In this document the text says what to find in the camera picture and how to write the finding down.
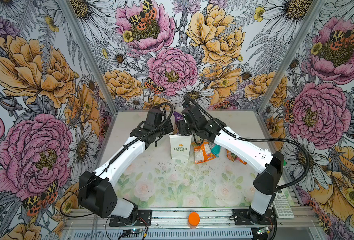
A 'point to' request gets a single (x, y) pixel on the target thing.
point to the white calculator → (281, 207)
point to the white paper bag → (180, 146)
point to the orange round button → (193, 218)
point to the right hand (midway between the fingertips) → (184, 128)
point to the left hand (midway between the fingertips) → (172, 129)
